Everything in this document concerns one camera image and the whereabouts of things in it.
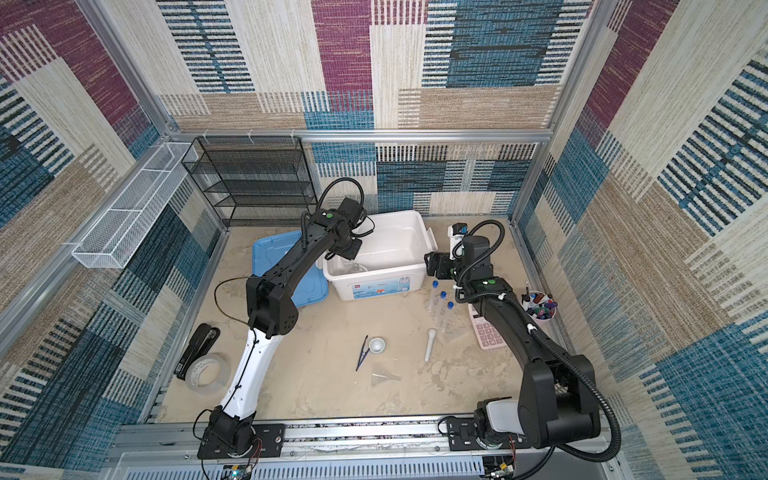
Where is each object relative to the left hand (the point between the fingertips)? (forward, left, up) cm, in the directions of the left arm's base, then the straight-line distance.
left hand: (349, 246), depth 98 cm
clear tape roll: (-36, +37, -11) cm, 53 cm away
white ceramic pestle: (-26, -25, -10) cm, 37 cm away
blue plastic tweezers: (-33, -4, -12) cm, 35 cm away
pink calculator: (-27, -41, -10) cm, 50 cm away
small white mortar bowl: (-29, -9, -9) cm, 32 cm away
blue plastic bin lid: (+8, +31, -11) cm, 34 cm away
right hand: (-11, -27, +7) cm, 30 cm away
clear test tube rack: (-24, -28, -3) cm, 37 cm away
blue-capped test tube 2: (-21, -27, +4) cm, 35 cm away
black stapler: (-28, +42, -9) cm, 51 cm away
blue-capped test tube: (-18, -25, +5) cm, 32 cm away
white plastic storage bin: (0, -14, -9) cm, 17 cm away
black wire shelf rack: (+25, +35, +7) cm, 43 cm away
